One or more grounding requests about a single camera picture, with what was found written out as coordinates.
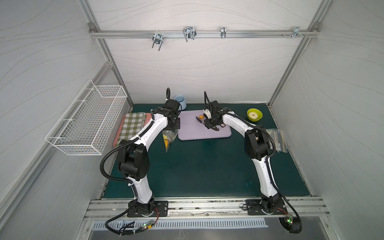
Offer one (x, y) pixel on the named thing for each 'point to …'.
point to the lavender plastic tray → (191, 128)
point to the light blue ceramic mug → (182, 100)
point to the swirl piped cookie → (201, 117)
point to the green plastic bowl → (254, 115)
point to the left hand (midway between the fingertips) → (174, 126)
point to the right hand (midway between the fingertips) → (209, 121)
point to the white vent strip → (153, 224)
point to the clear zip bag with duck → (169, 136)
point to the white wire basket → (85, 127)
